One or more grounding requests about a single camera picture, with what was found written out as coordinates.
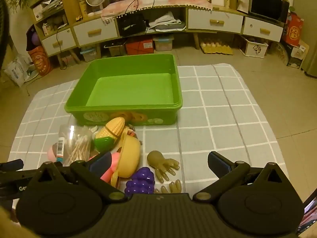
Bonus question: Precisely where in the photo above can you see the small tan rubber toy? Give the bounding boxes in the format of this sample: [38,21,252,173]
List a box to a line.
[154,180,181,194]

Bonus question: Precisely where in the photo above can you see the purple toy grapes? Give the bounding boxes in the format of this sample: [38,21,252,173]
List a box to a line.
[124,167,156,196]

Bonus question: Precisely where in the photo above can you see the white small carton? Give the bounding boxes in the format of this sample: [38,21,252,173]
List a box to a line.
[33,4,44,21]

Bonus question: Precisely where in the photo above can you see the red gift box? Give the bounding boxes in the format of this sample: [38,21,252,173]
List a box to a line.
[282,12,305,46]

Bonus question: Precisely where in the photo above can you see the white cabinet drawer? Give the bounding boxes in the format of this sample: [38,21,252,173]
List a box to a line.
[41,28,76,56]
[188,9,243,34]
[244,17,283,42]
[74,18,118,46]

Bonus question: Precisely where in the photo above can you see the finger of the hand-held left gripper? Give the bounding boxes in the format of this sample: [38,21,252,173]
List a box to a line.
[0,160,24,172]

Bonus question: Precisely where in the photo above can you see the pink toy piece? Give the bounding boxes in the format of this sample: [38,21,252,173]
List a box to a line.
[48,145,60,163]

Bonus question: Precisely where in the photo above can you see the tan rubber octopus toy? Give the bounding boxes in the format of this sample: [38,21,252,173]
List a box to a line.
[147,151,180,182]

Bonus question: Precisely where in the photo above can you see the black microwave oven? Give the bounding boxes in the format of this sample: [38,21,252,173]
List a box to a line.
[248,0,290,23]

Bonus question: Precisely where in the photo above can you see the small box with blue lid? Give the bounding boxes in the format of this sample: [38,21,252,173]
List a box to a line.
[80,47,97,62]

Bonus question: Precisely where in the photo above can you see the orange printed bag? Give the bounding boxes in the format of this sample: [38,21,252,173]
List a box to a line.
[27,46,52,76]

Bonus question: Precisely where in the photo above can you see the clear box with blue lid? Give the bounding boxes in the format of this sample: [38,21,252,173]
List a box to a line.
[153,36,174,52]

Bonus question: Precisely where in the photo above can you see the clear cotton swab jar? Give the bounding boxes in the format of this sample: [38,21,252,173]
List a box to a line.
[57,124,96,166]

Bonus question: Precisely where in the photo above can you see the green plastic bin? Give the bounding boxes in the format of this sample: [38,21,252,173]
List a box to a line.
[64,54,183,127]

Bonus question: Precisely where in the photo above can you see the thin black cable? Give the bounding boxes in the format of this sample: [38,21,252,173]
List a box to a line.
[56,28,67,70]

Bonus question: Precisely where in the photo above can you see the stack of papers on shelf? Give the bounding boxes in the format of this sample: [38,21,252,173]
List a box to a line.
[41,0,62,15]

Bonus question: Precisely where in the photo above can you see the pink fringed cloth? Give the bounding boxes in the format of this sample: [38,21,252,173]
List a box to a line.
[101,0,213,25]

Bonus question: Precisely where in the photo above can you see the wooden tv cabinet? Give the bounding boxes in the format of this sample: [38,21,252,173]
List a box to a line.
[30,0,290,57]

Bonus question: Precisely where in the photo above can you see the yellow toy corn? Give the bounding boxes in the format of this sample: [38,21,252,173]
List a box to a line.
[94,118,127,152]

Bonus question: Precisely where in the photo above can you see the yellow toy bowl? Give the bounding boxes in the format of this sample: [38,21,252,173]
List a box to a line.
[110,129,141,186]

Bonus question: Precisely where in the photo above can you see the red cardboard box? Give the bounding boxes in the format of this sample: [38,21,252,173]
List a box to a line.
[126,40,155,55]

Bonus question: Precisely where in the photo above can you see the grey checkered mat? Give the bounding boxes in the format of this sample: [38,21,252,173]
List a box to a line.
[7,63,289,196]

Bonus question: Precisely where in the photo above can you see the white plastic bag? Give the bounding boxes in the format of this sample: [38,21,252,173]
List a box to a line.
[5,55,32,87]

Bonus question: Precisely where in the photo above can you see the black electronic device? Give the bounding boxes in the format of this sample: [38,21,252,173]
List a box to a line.
[117,15,146,36]

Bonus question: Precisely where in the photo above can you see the egg tray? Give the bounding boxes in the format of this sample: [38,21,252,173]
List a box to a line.
[200,38,234,55]

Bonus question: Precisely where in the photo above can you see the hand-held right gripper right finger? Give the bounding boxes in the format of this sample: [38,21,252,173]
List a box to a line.
[192,151,295,202]

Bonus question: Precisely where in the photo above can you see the black hanging bag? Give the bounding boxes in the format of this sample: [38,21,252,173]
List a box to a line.
[26,25,41,50]

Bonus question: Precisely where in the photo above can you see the white cutout crate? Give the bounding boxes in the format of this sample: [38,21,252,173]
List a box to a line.
[239,35,269,59]

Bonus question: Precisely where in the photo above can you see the pile of papers and cloth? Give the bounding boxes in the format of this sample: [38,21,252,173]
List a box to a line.
[146,11,186,33]

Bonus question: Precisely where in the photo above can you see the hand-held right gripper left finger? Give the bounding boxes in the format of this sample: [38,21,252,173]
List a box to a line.
[27,151,125,202]

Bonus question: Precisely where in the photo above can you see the clear storage box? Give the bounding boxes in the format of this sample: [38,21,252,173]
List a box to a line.
[104,43,127,56]

